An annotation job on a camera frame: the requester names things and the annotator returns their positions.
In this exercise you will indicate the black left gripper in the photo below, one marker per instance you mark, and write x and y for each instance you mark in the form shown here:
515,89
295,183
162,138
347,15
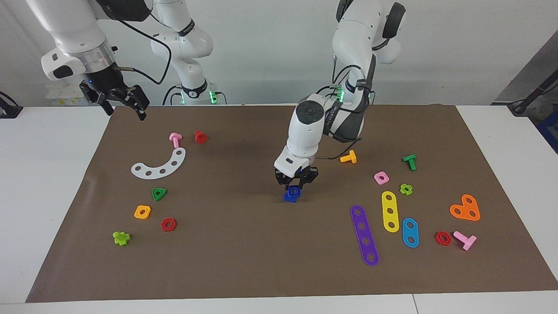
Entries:
296,173

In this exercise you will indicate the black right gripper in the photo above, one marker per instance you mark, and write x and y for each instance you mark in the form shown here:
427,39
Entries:
107,85

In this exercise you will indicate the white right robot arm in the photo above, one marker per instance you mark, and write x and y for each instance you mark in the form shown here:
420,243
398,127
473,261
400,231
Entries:
69,30

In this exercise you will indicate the orange plastic screw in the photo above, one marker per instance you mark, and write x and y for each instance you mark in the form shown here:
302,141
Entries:
351,158

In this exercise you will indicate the pink plastic screw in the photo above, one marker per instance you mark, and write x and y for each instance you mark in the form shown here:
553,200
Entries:
467,242
175,138

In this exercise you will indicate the red hexagon-head plastic screw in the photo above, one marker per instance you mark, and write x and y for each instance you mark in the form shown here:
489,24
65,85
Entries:
200,138

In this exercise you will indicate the pink square plastic nut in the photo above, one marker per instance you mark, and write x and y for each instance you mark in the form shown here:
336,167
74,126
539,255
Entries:
386,179

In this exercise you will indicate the green triangle plastic nut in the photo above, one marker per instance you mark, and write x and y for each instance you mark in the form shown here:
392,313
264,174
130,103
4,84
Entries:
154,192

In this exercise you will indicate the green cross plastic nut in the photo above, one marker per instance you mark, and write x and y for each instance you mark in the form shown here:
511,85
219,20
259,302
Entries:
402,189

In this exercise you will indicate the orange square plastic nut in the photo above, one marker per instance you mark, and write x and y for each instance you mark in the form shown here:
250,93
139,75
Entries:
136,214

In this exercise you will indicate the dark green plastic screw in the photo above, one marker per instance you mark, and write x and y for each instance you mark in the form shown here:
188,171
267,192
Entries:
410,162

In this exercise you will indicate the red hexagon plastic nut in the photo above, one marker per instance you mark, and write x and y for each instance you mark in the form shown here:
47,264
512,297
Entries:
437,238
163,225

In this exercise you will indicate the lime cross-head plastic screw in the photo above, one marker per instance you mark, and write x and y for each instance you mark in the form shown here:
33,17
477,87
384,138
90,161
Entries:
121,239

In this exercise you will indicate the white and yellow box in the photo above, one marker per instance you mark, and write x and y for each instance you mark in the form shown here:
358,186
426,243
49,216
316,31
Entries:
65,98

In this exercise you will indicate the white curved five-hole plate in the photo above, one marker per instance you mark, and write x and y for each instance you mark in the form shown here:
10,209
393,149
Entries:
168,168

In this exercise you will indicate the purple four-hole plastic plate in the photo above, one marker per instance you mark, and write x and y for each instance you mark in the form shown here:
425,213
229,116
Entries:
364,234

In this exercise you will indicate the brown table mat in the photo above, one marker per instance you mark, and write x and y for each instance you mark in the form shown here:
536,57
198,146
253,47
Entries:
244,253

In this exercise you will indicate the yellow three-hole plastic plate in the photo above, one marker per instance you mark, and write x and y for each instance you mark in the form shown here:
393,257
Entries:
389,205

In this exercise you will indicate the black table clamp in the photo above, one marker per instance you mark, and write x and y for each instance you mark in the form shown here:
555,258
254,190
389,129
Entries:
8,111

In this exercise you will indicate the blue two-hole plastic plate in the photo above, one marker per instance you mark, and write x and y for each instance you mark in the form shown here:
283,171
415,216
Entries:
410,233

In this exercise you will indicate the orange angled three-hole plate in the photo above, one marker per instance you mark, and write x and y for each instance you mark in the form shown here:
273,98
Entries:
465,208

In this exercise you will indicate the black stand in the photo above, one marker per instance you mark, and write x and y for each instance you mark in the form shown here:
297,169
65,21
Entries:
518,107

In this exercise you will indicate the blue box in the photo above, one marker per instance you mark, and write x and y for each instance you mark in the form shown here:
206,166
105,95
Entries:
550,131

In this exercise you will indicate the grey partition panel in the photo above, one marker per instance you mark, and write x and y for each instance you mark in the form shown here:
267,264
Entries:
540,65

